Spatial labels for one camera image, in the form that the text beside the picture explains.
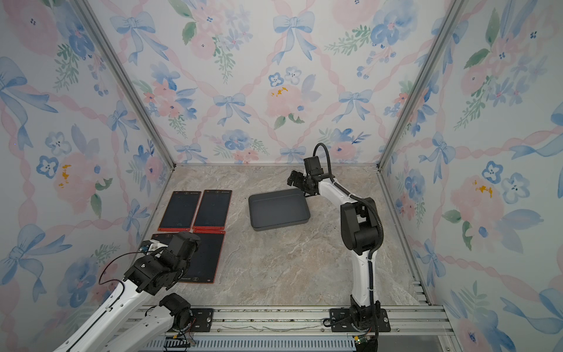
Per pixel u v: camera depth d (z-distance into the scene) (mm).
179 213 1005
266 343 703
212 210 1032
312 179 775
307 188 879
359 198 564
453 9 689
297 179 904
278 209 1044
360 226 561
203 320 742
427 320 761
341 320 703
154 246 646
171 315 618
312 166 804
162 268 518
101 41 750
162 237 933
